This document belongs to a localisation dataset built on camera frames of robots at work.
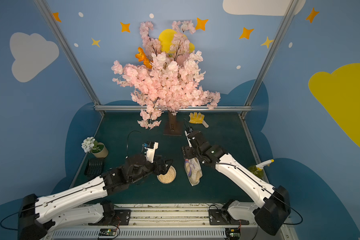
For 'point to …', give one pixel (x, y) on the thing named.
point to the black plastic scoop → (94, 168)
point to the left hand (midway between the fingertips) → (168, 156)
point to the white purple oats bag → (193, 170)
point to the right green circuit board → (233, 233)
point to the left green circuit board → (107, 232)
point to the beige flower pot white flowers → (99, 149)
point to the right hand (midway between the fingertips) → (191, 144)
